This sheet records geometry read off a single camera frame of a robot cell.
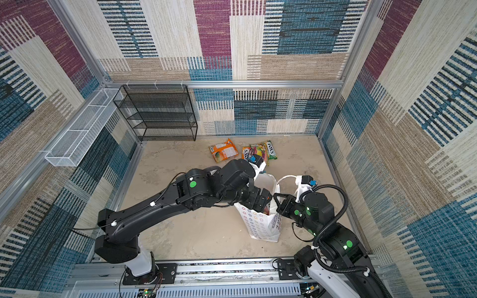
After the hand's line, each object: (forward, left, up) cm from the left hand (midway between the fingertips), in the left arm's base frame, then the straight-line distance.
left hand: (264, 191), depth 59 cm
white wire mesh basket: (+21, +71, 0) cm, 74 cm away
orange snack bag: (+42, +17, -29) cm, 54 cm away
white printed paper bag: (-6, 0, -14) cm, 15 cm away
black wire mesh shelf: (+62, +54, -16) cm, 84 cm away
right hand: (+1, -4, -8) cm, 9 cm away
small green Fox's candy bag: (+41, -11, -30) cm, 53 cm away
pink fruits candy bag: (+43, -4, -28) cm, 51 cm away
